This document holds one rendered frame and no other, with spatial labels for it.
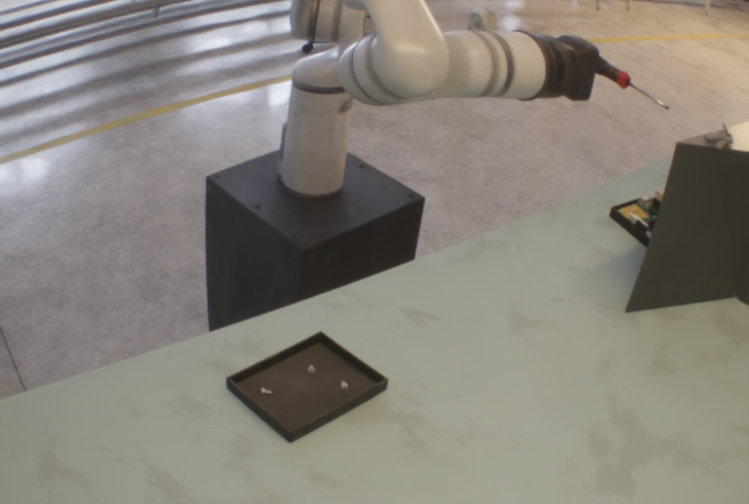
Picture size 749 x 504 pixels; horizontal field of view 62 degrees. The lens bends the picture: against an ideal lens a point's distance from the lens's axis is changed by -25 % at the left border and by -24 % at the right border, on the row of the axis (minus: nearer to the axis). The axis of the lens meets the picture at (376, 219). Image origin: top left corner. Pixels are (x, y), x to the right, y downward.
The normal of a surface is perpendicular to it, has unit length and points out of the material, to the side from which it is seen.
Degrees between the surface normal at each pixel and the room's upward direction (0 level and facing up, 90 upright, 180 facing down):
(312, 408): 0
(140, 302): 0
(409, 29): 40
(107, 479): 0
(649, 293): 90
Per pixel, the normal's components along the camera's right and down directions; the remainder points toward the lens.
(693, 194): 0.19, 0.54
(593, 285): 0.12, -0.84
